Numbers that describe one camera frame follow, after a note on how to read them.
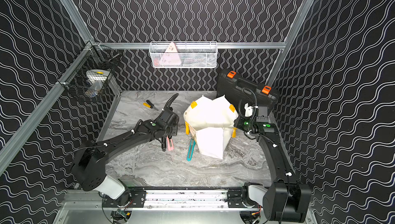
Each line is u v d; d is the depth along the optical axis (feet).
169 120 2.21
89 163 1.43
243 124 2.31
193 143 3.04
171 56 2.93
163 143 3.03
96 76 2.62
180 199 2.50
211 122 3.26
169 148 2.97
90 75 2.62
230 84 3.04
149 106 3.65
